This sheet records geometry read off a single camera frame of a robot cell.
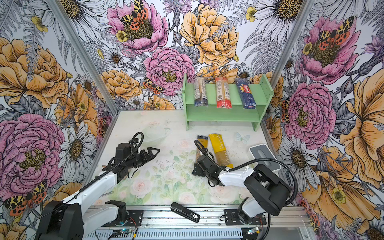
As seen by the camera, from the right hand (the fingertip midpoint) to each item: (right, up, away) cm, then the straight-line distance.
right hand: (201, 170), depth 91 cm
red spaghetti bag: (+12, +41, -5) cm, 43 cm away
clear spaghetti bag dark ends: (-1, +44, -3) cm, 44 cm away
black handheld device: (-9, -14, -19) cm, 25 cm away
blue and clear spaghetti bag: (+2, +16, +9) cm, 19 cm away
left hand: (-26, +9, -5) cm, 28 cm away
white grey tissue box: (+37, +11, +2) cm, 39 cm away
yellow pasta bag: (+11, +13, +8) cm, 20 cm away
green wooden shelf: (+39, +48, +5) cm, 62 cm away
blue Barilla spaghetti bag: (+25, +43, -5) cm, 50 cm away
